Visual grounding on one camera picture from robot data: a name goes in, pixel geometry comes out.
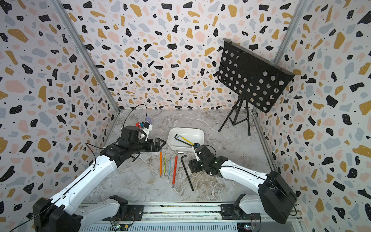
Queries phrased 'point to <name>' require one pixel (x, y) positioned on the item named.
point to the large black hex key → (186, 172)
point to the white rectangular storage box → (192, 135)
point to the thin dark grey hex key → (183, 141)
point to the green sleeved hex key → (165, 164)
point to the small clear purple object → (149, 120)
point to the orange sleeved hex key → (160, 165)
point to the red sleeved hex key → (175, 168)
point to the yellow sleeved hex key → (185, 138)
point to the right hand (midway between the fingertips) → (192, 164)
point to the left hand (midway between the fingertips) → (160, 141)
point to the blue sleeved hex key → (170, 166)
